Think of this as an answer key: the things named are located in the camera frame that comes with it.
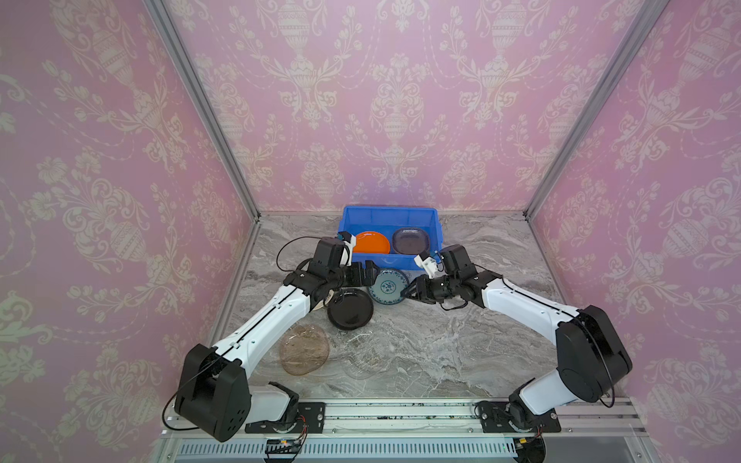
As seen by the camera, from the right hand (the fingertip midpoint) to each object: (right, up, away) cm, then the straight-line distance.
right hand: (406, 294), depth 83 cm
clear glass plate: (-12, -19, +3) cm, 22 cm away
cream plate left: (-24, -4, +12) cm, 27 cm away
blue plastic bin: (-3, +17, +28) cm, 33 cm away
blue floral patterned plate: (-4, -1, +17) cm, 18 cm away
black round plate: (-17, -7, +10) cm, 20 cm away
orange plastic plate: (-11, +15, +24) cm, 30 cm away
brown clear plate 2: (-30, -17, +3) cm, 35 cm away
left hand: (-11, +7, -1) cm, 13 cm away
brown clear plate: (+5, +15, +31) cm, 35 cm away
